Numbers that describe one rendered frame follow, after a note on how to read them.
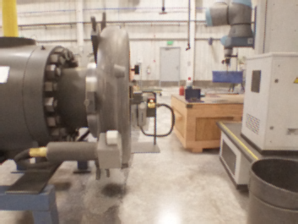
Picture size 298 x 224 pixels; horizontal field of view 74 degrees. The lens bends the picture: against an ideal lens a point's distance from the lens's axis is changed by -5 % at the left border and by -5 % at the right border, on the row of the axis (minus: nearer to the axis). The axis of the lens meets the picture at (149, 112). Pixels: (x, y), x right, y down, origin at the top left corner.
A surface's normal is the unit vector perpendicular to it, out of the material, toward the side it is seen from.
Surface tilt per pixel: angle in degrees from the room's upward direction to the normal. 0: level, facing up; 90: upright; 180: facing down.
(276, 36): 90
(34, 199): 90
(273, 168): 87
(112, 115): 93
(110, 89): 78
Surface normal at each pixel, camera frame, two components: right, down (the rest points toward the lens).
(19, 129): 0.07, 0.53
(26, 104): 0.07, 0.17
